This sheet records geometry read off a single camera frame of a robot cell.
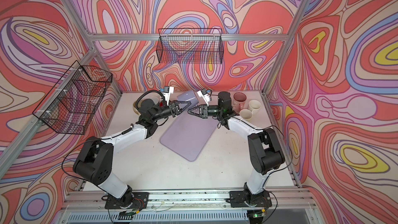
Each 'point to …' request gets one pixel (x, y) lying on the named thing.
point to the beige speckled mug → (135, 109)
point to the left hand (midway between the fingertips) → (191, 105)
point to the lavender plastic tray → (188, 135)
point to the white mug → (255, 106)
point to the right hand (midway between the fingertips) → (190, 115)
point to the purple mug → (189, 96)
